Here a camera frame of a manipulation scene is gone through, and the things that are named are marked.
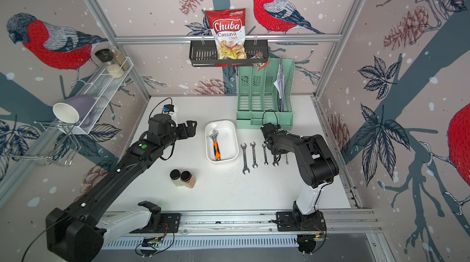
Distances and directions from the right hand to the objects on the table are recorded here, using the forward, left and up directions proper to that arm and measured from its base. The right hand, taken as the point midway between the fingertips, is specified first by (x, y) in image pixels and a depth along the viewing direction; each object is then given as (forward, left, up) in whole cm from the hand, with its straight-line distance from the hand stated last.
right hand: (285, 146), depth 97 cm
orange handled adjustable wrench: (-7, +36, +1) cm, 37 cm away
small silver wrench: (-10, +6, +1) cm, 12 cm away
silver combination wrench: (0, +11, -1) cm, 11 cm away
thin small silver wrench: (-10, 0, 0) cm, 10 cm away
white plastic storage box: (+3, +31, +1) cm, 31 cm away
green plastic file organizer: (+36, +8, +3) cm, 37 cm away
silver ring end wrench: (-14, +21, +1) cm, 25 cm away
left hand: (-2, +45, +24) cm, 52 cm away
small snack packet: (+27, +15, +33) cm, 45 cm away
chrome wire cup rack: (-18, +92, +30) cm, 98 cm away
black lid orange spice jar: (-23, +45, +10) cm, 51 cm away
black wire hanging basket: (+35, +44, +35) cm, 66 cm away
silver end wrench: (-10, +16, 0) cm, 19 cm away
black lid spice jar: (-22, +52, +10) cm, 57 cm away
